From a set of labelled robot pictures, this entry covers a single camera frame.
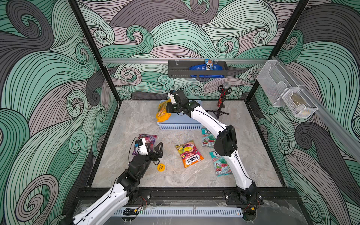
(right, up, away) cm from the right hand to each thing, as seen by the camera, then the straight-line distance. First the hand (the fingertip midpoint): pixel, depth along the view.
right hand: (167, 106), depth 92 cm
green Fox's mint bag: (+33, -36, -11) cm, 50 cm away
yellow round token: (-4, -38, -9) cm, 39 cm away
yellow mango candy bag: (-4, -6, 0) cm, 7 cm away
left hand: (-6, -22, -13) cm, 26 cm away
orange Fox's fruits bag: (+14, -31, -5) cm, 34 cm away
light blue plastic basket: (+7, -12, +13) cm, 19 cm away
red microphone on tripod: (+39, +12, +4) cm, 41 cm away
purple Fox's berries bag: (-13, -23, +1) cm, 26 cm away
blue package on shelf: (+24, +26, 0) cm, 35 cm away
